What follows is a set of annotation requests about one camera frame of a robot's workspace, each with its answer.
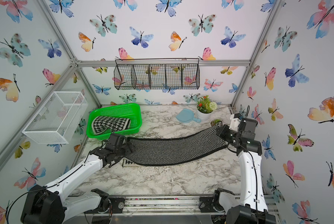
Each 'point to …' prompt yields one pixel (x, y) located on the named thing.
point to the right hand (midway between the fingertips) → (218, 127)
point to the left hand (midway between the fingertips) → (132, 148)
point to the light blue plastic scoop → (186, 115)
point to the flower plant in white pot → (205, 108)
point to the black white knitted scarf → (101, 122)
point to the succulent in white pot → (212, 122)
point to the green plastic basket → (132, 111)
